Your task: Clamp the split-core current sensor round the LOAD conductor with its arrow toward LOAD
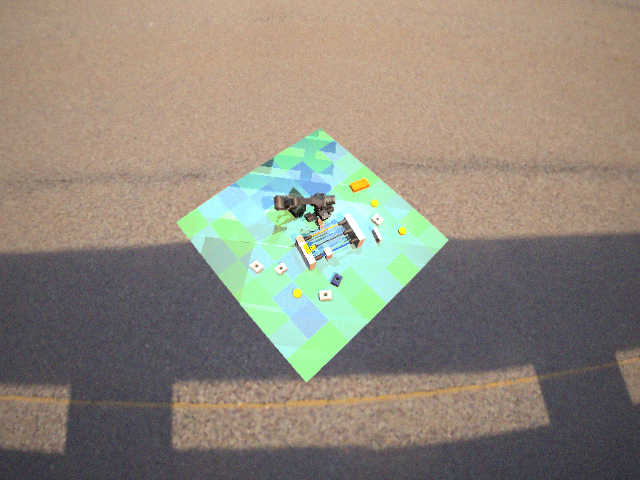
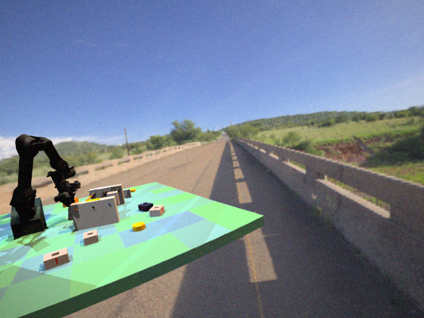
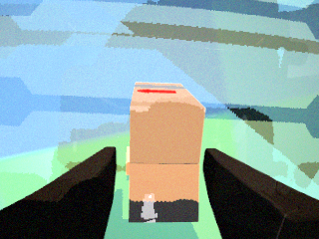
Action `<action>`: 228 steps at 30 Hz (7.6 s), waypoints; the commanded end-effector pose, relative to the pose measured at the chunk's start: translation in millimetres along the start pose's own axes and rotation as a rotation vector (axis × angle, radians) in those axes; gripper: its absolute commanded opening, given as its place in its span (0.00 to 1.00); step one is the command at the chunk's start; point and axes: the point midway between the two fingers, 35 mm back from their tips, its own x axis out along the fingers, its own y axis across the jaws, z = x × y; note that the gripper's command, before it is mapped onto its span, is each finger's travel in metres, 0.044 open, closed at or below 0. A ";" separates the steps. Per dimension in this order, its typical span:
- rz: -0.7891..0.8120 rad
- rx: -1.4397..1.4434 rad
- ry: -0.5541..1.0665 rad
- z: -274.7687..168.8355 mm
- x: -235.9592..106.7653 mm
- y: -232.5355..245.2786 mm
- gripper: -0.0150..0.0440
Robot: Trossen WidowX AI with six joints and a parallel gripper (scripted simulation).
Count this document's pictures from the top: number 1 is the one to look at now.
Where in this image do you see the small tan box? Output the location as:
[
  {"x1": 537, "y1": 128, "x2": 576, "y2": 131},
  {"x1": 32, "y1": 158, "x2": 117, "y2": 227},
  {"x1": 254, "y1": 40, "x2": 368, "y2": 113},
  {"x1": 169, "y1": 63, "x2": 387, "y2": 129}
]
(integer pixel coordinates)
[{"x1": 274, "y1": 263, "x2": 287, "y2": 276}]

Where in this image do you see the brown rectangular block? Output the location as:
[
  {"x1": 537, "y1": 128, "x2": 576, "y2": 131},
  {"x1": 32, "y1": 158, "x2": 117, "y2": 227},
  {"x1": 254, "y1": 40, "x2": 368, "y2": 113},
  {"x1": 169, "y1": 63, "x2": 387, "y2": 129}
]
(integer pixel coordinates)
[{"x1": 250, "y1": 260, "x2": 263, "y2": 274}]

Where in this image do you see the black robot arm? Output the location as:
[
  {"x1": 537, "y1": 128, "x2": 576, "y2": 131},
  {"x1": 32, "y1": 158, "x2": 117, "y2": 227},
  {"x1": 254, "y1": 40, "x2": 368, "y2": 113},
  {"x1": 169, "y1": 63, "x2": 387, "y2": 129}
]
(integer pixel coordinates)
[{"x1": 273, "y1": 193, "x2": 336, "y2": 221}]

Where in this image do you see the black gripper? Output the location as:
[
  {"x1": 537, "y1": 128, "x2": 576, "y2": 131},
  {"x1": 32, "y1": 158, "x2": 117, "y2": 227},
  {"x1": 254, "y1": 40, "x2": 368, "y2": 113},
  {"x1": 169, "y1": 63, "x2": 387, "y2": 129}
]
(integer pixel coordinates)
[{"x1": 304, "y1": 205, "x2": 335, "y2": 223}]

